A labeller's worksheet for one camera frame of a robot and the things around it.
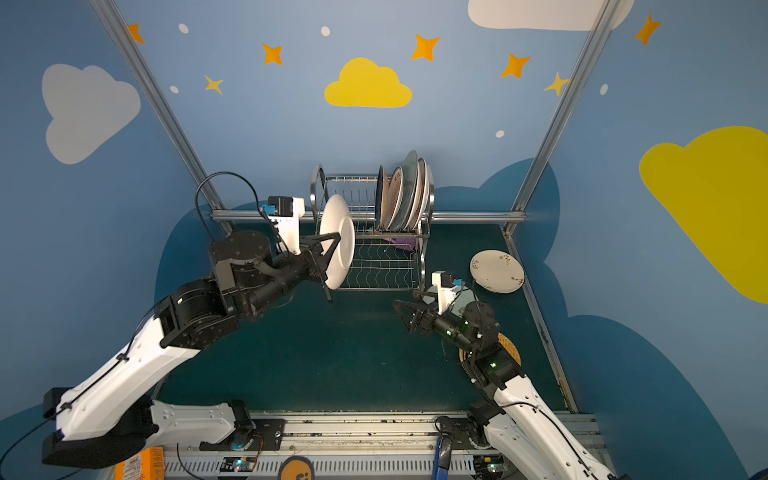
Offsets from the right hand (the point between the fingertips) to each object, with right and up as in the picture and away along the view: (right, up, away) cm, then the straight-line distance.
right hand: (408, 295), depth 70 cm
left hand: (-13, +13, -16) cm, 24 cm away
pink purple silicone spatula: (+4, +15, +43) cm, 46 cm away
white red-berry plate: (+35, +4, +37) cm, 51 cm away
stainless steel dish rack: (-7, +8, +35) cm, 36 cm away
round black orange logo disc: (-27, -42, +1) cm, 50 cm away
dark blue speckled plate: (-7, +27, +19) cm, 34 cm away
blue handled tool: (+8, -37, -2) cm, 38 cm away
